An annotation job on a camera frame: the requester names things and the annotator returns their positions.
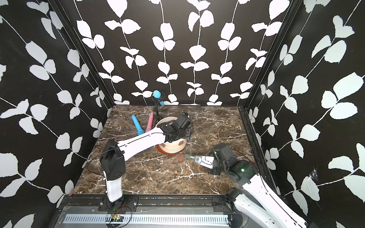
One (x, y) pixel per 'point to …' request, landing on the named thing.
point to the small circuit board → (115, 218)
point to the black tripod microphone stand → (157, 102)
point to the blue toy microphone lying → (140, 130)
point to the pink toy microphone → (149, 127)
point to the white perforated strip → (149, 219)
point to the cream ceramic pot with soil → (173, 147)
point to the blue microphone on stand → (157, 94)
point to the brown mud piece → (180, 158)
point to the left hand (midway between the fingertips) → (190, 130)
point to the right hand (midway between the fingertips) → (205, 155)
